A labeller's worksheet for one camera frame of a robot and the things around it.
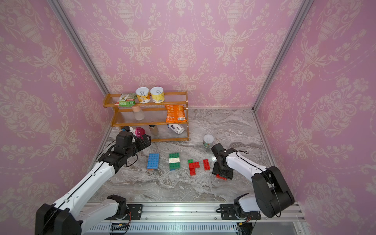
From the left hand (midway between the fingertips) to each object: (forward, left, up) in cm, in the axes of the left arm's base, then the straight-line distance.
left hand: (146, 140), depth 83 cm
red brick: (-8, -27, -13) cm, 32 cm away
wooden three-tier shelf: (+19, -7, -1) cm, 20 cm away
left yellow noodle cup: (+18, +2, +18) cm, 25 cm away
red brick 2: (-11, -26, -16) cm, 33 cm away
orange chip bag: (+20, -15, +1) cm, 25 cm away
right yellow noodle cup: (+19, -6, +18) cm, 27 cm away
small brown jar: (+14, 0, -8) cm, 16 cm away
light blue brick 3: (-8, -2, -13) cm, 16 cm away
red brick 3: (-7, -35, -15) cm, 39 cm away
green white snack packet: (+16, +11, +16) cm, 25 cm away
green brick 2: (-9, -15, -14) cm, 22 cm away
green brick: (-2, -15, -14) cm, 20 cm away
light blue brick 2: (-6, -3, -12) cm, 14 cm away
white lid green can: (+7, -36, -10) cm, 38 cm away
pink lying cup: (+10, +8, -6) cm, 14 cm away
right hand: (-13, -43, -15) cm, 47 cm away
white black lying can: (+16, -15, -8) cm, 24 cm away
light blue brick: (-4, -3, -13) cm, 14 cm away
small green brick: (-5, -25, -14) cm, 29 cm away
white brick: (-5, -15, -13) cm, 21 cm away
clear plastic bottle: (+18, +8, +3) cm, 20 cm away
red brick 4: (-15, -41, -13) cm, 45 cm away
